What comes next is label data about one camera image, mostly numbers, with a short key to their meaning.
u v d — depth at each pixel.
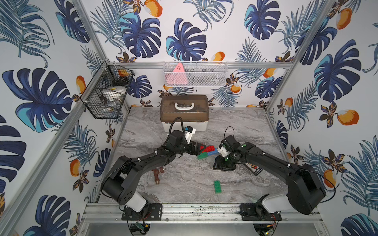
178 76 0.90
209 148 0.95
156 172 0.86
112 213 0.76
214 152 0.94
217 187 0.82
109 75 0.93
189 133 0.78
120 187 0.44
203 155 0.92
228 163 0.73
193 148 0.76
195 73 0.93
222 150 0.81
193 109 0.93
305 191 0.42
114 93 0.80
